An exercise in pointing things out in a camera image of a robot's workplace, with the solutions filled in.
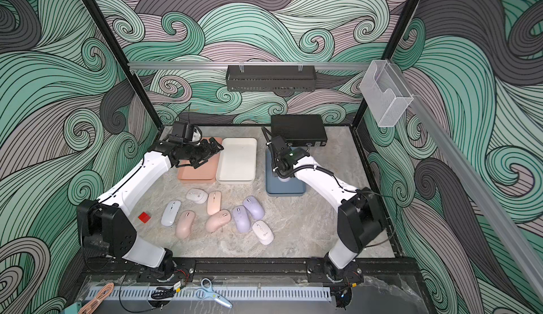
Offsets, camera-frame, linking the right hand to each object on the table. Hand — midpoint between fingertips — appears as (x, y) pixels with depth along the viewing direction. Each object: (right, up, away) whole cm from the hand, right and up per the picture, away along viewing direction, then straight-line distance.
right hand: (280, 168), depth 86 cm
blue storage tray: (-1, -9, +6) cm, 11 cm away
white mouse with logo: (-7, -24, -6) cm, 26 cm away
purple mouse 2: (-11, -17, +1) cm, 20 cm away
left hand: (-26, +8, -3) cm, 27 cm away
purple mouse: (-15, -20, -3) cm, 25 cm away
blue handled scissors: (-26, -40, -17) cm, 50 cm away
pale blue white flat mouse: (-46, -19, -1) cm, 49 cm away
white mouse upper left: (-36, -12, +4) cm, 38 cm away
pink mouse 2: (-26, -21, -4) cm, 33 cm away
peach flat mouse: (-28, -15, +3) cm, 32 cm away
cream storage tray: (-21, 0, +18) cm, 27 cm away
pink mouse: (-38, -21, -4) cm, 44 cm away
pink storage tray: (-35, -4, +14) cm, 37 cm away
